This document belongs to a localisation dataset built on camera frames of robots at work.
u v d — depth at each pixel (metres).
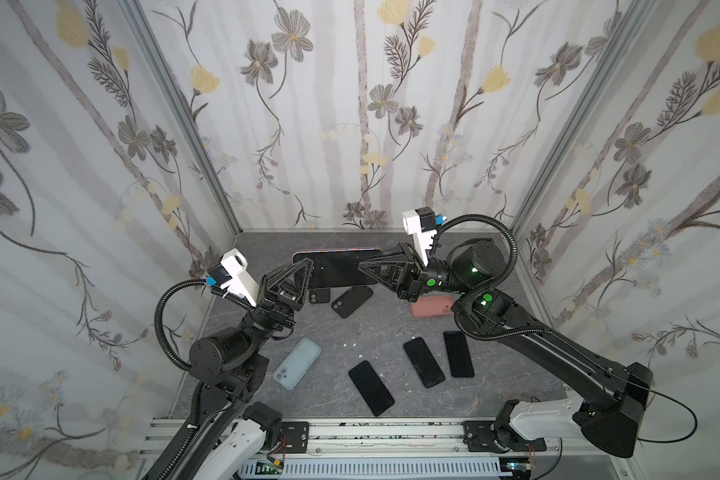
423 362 0.87
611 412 0.39
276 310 0.43
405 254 0.48
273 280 0.49
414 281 0.46
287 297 0.45
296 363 0.86
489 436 0.73
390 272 0.49
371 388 0.82
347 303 0.99
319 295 1.01
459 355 0.89
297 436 0.74
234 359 0.42
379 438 0.75
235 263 0.42
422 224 0.44
